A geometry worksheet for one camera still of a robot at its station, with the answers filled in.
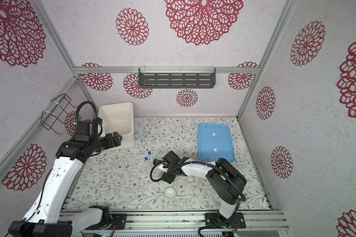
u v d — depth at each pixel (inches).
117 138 26.0
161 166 30.8
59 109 31.5
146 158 31.3
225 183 18.3
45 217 14.5
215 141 42.1
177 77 37.3
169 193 32.5
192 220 30.0
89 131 21.2
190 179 34.1
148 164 32.6
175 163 27.6
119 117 41.9
